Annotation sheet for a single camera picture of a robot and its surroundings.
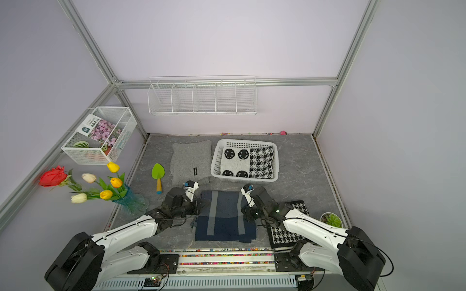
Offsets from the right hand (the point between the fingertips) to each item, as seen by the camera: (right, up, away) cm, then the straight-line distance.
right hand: (242, 208), depth 82 cm
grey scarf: (-29, +21, +20) cm, 41 cm away
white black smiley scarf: (-4, +20, +19) cm, 28 cm away
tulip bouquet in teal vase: (-49, +13, -14) cm, 53 cm away
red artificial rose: (-61, +18, -23) cm, 68 cm away
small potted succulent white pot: (+37, -2, -8) cm, 38 cm away
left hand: (-16, +2, +1) cm, 16 cm away
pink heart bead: (+29, +39, +42) cm, 64 cm away
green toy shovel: (-48, +15, +20) cm, 54 cm away
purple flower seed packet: (-57, +34, -7) cm, 67 cm away
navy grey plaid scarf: (-9, -5, +1) cm, 11 cm away
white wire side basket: (-64, +28, -12) cm, 71 cm away
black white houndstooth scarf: (+17, -11, -7) cm, 21 cm away
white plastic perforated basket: (+13, +22, +19) cm, 32 cm away
